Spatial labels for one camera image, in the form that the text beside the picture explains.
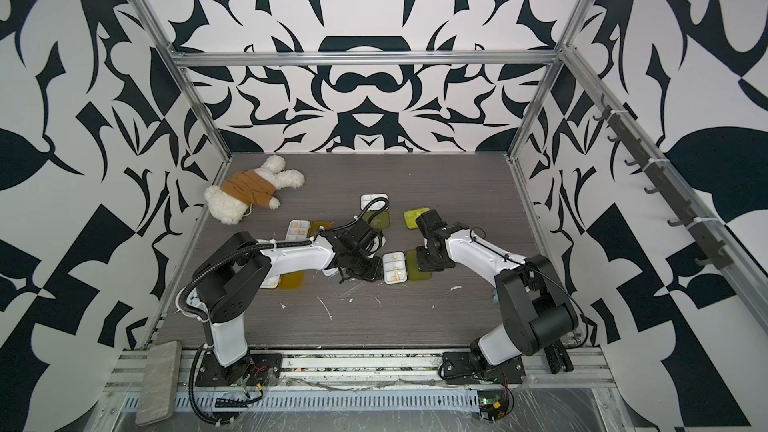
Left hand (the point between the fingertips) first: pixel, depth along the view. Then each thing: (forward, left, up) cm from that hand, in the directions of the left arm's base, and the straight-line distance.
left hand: (382, 271), depth 90 cm
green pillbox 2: (+19, -10, 0) cm, 22 cm away
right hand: (+3, -13, +1) cm, 13 cm away
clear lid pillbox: (-1, +14, 0) cm, 14 cm away
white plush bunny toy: (+22, +48, +7) cm, 53 cm away
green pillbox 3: (+1, -9, -1) cm, 9 cm away
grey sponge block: (-27, +52, +3) cm, 59 cm away
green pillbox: (+9, 0, +13) cm, 16 cm away
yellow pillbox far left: (+16, +25, 0) cm, 30 cm away
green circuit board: (-33, -25, -2) cm, 41 cm away
